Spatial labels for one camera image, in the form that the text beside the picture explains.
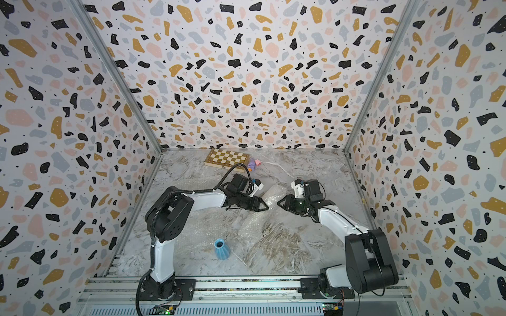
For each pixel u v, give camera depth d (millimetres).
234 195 818
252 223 833
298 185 834
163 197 557
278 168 1134
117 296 735
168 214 526
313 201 702
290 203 780
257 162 1132
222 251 748
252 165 1100
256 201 855
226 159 1132
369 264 429
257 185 898
